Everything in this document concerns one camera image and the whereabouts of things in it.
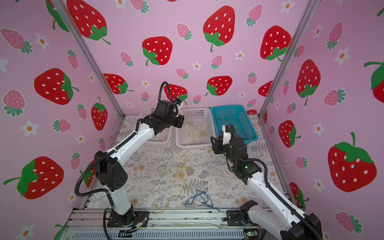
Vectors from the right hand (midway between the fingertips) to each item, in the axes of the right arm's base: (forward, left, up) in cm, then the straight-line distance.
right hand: (214, 136), depth 75 cm
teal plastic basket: (+41, -17, -23) cm, 50 cm away
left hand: (+12, +18, 0) cm, 22 cm away
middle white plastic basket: (+35, +12, -21) cm, 43 cm away
